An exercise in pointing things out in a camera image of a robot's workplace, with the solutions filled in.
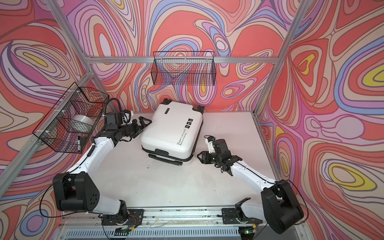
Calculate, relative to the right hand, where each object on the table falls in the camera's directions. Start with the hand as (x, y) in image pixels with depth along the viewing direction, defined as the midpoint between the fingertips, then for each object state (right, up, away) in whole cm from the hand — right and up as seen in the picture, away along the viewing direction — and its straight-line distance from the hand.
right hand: (201, 159), depth 85 cm
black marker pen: (-61, +10, -14) cm, 63 cm away
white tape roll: (-58, +20, -15) cm, 64 cm away
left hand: (-30, +20, -3) cm, 36 cm away
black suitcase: (-18, +15, -1) cm, 23 cm away
